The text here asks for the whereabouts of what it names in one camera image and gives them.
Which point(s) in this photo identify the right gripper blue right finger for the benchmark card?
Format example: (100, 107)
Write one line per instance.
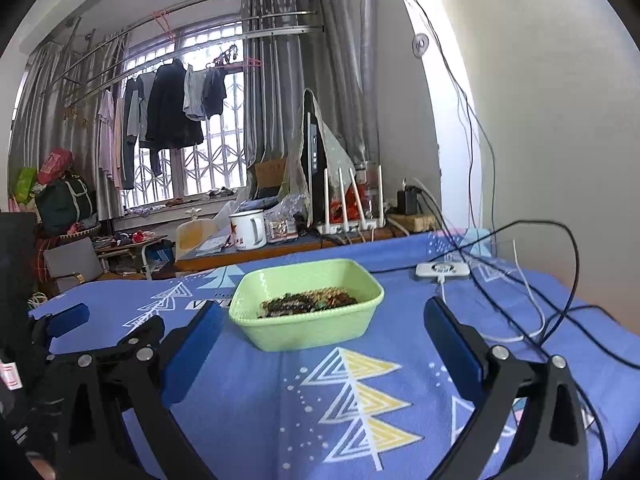
(550, 442)

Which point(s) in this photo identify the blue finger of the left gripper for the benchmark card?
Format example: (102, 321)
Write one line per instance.
(51, 326)

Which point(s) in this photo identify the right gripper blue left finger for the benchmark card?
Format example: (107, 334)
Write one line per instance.
(146, 372)

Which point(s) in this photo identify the white round-button device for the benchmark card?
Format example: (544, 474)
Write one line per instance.
(442, 270)

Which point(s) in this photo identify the wooden desk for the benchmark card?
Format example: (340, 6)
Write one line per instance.
(303, 244)

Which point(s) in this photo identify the blue patterned bedsheet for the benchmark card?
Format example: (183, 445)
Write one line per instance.
(381, 406)

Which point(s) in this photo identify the dark green duffel bag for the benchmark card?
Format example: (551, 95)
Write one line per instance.
(64, 202)

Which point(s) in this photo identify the green plastic tray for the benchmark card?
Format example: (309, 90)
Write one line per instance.
(305, 328)

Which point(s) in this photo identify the white enamel mug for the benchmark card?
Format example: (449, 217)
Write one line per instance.
(248, 230)

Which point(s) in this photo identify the clear plastic snack bag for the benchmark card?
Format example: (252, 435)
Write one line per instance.
(287, 219)

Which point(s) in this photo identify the black power adapter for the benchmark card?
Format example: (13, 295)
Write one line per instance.
(407, 201)

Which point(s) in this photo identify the white wifi router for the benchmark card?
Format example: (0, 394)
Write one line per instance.
(351, 201)

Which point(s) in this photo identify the cardboard box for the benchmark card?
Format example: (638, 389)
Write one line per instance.
(267, 177)

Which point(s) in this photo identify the dark hanging jacket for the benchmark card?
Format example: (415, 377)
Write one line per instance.
(168, 127)

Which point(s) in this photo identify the black monitor with cover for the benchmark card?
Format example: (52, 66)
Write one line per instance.
(315, 160)

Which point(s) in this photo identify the pink clothes hanger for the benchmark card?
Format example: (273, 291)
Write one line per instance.
(229, 59)

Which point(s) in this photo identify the grey curtain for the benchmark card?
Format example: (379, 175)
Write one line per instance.
(322, 46)

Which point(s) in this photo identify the wall suction hook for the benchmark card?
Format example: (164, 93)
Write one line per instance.
(420, 44)

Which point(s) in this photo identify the metal clothes rail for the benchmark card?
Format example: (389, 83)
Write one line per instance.
(190, 14)

